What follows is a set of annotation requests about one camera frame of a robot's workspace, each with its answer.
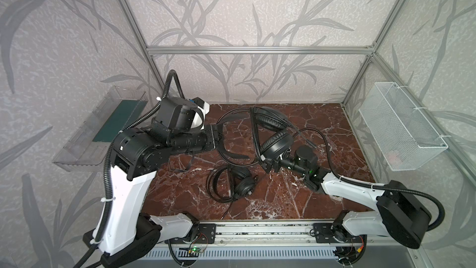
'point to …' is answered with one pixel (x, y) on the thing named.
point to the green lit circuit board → (196, 249)
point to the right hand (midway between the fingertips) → (262, 145)
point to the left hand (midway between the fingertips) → (229, 133)
